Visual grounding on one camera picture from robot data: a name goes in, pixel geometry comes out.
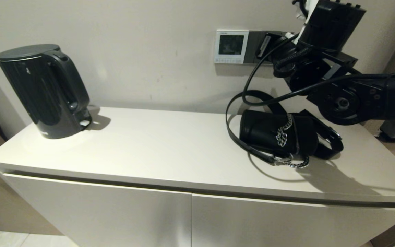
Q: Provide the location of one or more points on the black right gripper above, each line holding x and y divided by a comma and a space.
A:
331, 27

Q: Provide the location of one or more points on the white wall thermostat panel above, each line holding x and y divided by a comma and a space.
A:
230, 44

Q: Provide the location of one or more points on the white sideboard cabinet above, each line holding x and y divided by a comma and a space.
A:
170, 151

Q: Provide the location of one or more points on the white cabinet door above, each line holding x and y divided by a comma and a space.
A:
108, 216
279, 226

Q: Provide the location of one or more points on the black electric kettle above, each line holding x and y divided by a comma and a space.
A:
45, 99

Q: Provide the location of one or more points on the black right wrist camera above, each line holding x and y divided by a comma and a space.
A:
265, 46

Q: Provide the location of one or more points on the grey triple rocker wall switch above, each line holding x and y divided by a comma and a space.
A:
252, 44

